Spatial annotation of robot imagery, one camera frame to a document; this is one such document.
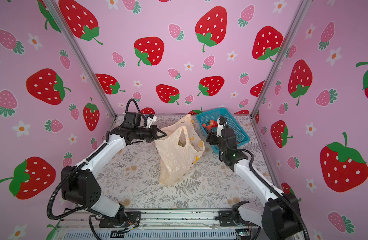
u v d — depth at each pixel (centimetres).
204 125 110
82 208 49
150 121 76
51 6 67
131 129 65
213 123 110
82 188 44
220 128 70
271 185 45
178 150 76
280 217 40
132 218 74
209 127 108
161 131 78
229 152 61
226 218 74
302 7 69
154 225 73
